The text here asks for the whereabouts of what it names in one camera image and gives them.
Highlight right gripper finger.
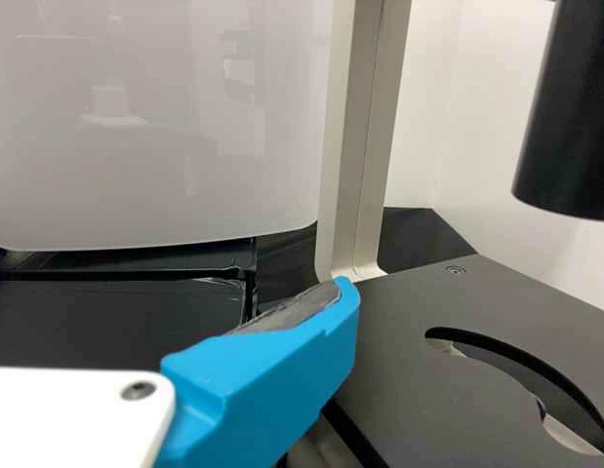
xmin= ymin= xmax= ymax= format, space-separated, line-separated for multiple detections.
xmin=157 ymin=275 xmax=361 ymax=468

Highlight cream microscope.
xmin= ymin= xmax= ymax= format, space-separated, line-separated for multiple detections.
xmin=281 ymin=0 xmax=604 ymax=468

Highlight white box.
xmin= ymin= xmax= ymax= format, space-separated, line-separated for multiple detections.
xmin=0 ymin=0 xmax=335 ymax=253

